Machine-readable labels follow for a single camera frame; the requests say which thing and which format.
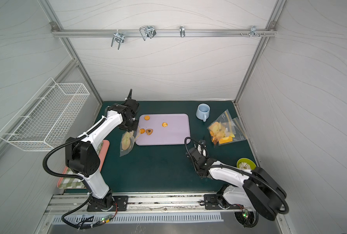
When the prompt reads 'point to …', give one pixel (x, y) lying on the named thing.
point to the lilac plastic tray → (163, 129)
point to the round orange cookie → (146, 118)
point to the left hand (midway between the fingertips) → (131, 128)
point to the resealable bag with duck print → (127, 142)
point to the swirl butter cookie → (164, 124)
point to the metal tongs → (202, 144)
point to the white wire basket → (39, 124)
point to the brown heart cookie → (149, 131)
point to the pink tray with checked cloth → (69, 183)
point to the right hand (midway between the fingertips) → (198, 154)
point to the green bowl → (251, 163)
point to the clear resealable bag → (240, 134)
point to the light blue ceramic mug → (202, 112)
